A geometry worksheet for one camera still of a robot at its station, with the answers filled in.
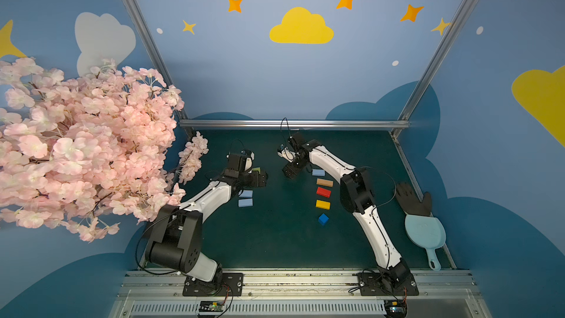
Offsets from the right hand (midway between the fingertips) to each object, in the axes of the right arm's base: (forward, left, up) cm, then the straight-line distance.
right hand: (295, 164), depth 106 cm
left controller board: (-59, +26, -2) cm, 64 cm away
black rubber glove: (-15, -52, -2) cm, 54 cm away
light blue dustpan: (-29, -54, -1) cm, 62 cm away
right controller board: (-55, -36, -4) cm, 66 cm away
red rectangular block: (-15, -13, +1) cm, 20 cm away
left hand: (-12, +16, +9) cm, 22 cm away
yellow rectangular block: (-20, -13, -1) cm, 24 cm away
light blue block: (-18, +21, 0) cm, 28 cm away
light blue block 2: (-22, +21, 0) cm, 30 cm away
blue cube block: (-27, -12, +1) cm, 30 cm away
